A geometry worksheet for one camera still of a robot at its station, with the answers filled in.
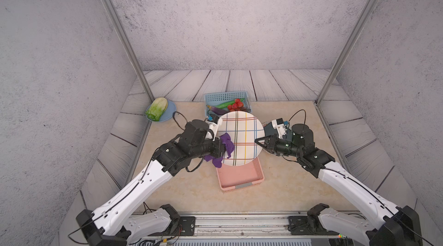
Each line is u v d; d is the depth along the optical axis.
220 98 1.19
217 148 0.59
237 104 1.14
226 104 1.18
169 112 1.16
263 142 0.71
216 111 1.14
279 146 0.66
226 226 0.74
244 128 0.77
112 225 0.38
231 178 0.84
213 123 0.59
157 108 1.11
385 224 0.38
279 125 0.70
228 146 0.69
